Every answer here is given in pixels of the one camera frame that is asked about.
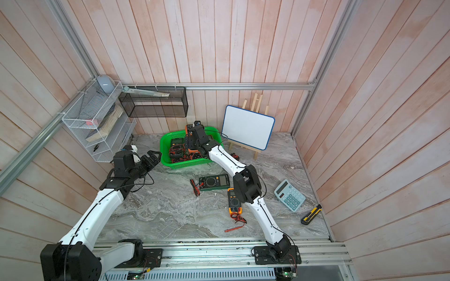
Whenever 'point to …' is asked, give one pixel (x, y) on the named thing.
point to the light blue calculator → (289, 195)
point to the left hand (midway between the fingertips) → (157, 159)
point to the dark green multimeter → (177, 148)
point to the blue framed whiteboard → (247, 127)
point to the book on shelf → (106, 124)
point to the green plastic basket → (164, 148)
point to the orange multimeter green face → (188, 134)
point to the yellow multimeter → (235, 209)
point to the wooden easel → (256, 150)
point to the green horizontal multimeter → (211, 182)
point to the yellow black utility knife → (311, 215)
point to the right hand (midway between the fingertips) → (191, 139)
